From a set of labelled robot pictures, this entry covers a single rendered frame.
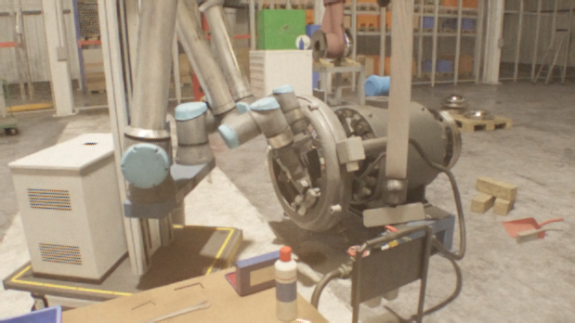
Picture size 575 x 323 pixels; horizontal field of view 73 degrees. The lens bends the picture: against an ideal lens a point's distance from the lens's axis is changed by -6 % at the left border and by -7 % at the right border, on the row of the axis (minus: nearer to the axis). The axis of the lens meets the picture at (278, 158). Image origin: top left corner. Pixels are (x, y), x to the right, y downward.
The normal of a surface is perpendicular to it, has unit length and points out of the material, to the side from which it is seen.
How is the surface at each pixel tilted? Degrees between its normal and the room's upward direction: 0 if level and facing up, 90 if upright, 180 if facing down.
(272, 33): 90
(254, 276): 95
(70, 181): 90
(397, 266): 90
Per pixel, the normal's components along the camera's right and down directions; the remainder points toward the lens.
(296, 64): 0.37, 0.25
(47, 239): -0.14, 0.27
